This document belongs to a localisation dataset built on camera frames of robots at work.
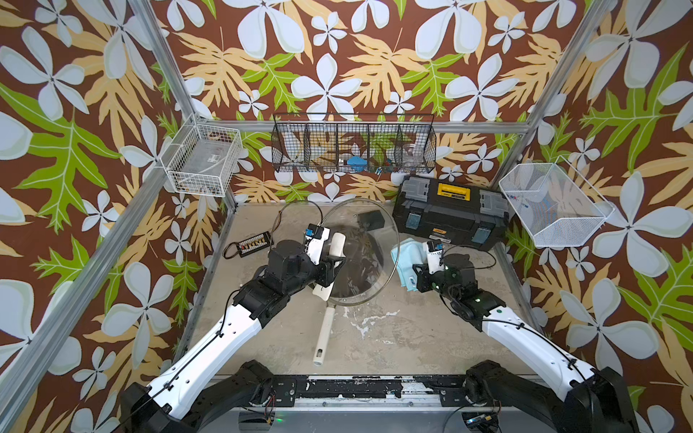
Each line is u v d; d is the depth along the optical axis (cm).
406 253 82
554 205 83
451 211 98
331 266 62
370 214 109
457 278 61
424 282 72
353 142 98
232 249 105
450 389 74
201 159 85
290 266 52
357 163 95
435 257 71
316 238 61
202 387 43
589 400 39
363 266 76
